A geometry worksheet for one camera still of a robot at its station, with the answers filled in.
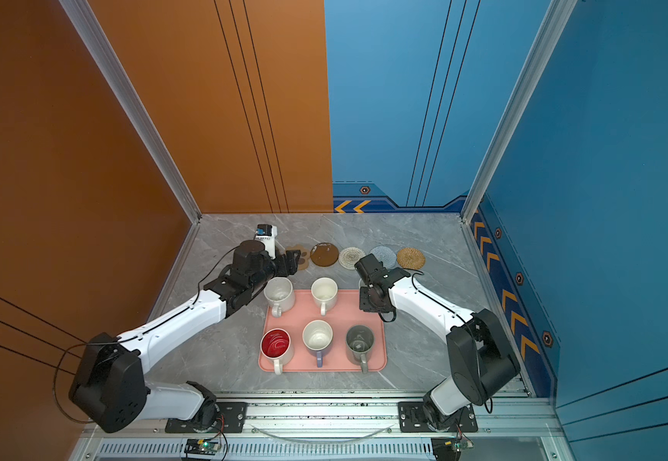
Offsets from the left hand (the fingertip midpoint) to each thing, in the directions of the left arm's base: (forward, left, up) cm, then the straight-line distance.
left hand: (291, 249), depth 84 cm
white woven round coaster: (+12, -17, -19) cm, 28 cm away
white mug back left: (-5, +6, -18) cm, 20 cm away
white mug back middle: (-5, -9, -18) cm, 21 cm away
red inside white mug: (-22, +4, -18) cm, 28 cm away
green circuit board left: (-46, +19, -22) cm, 54 cm away
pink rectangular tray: (-9, -17, -24) cm, 31 cm away
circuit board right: (-46, -42, -20) cm, 65 cm away
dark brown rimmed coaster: (+13, -8, -19) cm, 25 cm away
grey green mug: (-22, -21, -18) cm, 35 cm away
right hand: (-10, -23, -14) cm, 29 cm away
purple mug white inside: (-19, -8, -19) cm, 28 cm away
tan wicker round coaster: (+11, -41, -19) cm, 46 cm away
